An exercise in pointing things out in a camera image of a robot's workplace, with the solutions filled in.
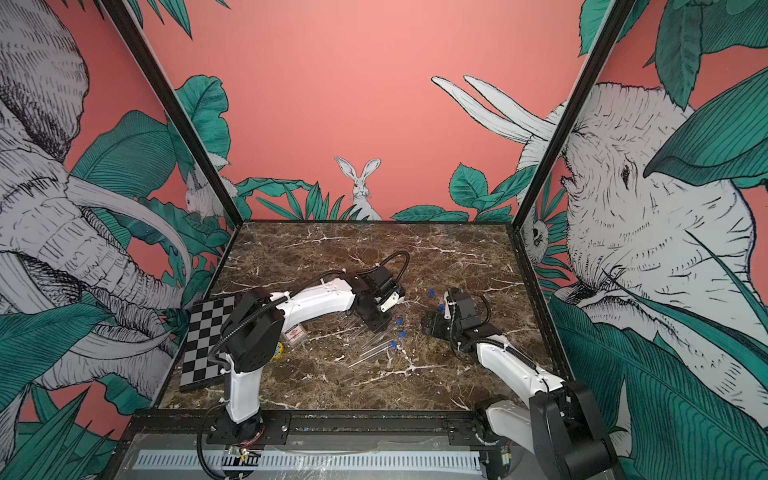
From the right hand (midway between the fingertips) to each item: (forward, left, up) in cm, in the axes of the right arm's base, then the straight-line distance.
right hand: (429, 317), depth 88 cm
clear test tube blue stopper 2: (-7, +11, -5) cm, 14 cm away
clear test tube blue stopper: (-3, +8, -5) cm, 10 cm away
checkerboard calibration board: (-1, +69, -2) cm, 69 cm away
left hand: (0, +14, -1) cm, 14 cm away
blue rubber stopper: (+13, -2, -6) cm, 14 cm away
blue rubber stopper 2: (+7, -5, -6) cm, 10 cm away
